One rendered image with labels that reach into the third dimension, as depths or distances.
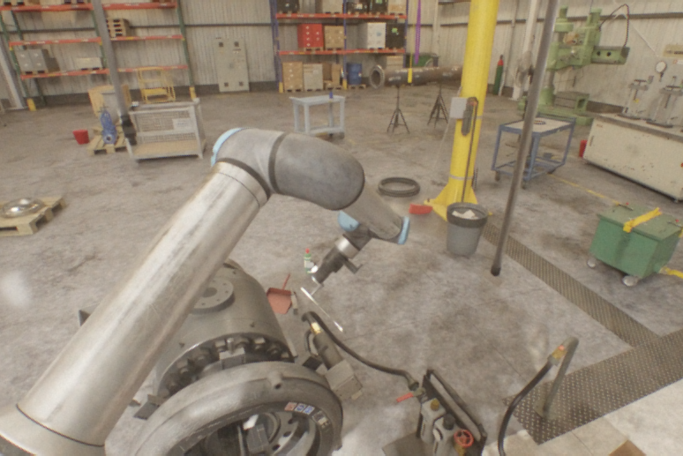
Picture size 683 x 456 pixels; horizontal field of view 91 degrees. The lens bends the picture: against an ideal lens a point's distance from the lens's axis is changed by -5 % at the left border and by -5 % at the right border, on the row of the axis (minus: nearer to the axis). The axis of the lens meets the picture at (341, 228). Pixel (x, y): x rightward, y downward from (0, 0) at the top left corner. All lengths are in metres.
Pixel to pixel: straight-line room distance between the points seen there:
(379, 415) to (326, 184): 1.83
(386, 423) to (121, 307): 1.89
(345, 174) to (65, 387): 0.49
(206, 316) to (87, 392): 1.11
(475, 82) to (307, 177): 3.67
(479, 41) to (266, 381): 3.70
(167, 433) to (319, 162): 0.94
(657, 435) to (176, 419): 2.46
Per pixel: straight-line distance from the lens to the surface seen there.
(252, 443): 1.30
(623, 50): 11.42
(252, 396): 1.22
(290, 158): 0.61
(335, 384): 1.39
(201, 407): 1.22
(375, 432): 2.24
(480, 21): 4.18
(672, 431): 2.86
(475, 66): 4.19
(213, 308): 1.60
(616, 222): 3.77
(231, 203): 0.60
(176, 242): 0.57
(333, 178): 0.62
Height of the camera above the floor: 1.90
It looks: 28 degrees down
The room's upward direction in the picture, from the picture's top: 1 degrees counter-clockwise
